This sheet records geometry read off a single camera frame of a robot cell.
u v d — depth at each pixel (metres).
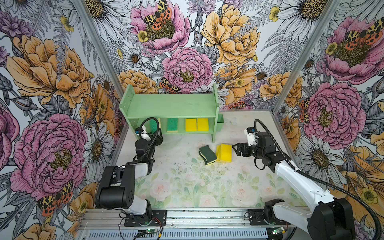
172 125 0.94
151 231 0.71
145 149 0.67
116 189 0.45
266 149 0.63
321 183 0.45
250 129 0.75
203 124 0.94
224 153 0.91
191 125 0.94
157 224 0.72
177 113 0.83
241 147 0.75
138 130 0.76
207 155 0.93
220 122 1.09
